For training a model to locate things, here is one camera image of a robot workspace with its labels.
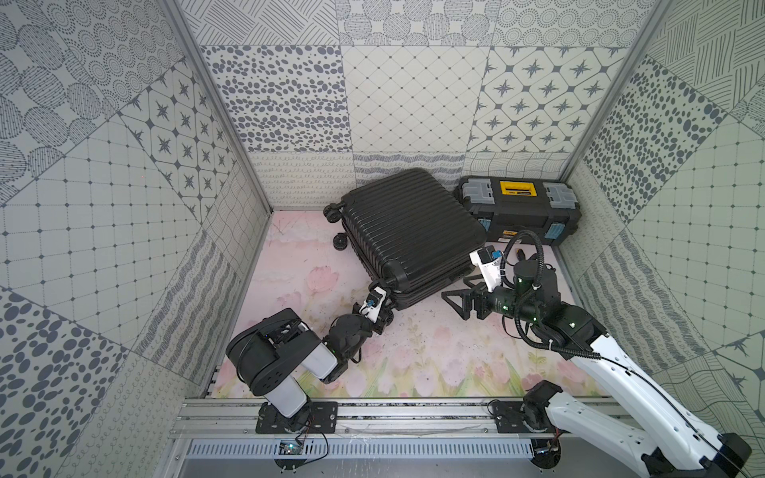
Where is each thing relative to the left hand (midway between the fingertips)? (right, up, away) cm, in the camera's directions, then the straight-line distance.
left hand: (393, 299), depth 83 cm
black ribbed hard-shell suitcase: (+6, +19, +3) cm, 20 cm away
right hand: (+15, +5, -13) cm, 21 cm away
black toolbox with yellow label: (+38, +29, +16) cm, 51 cm away
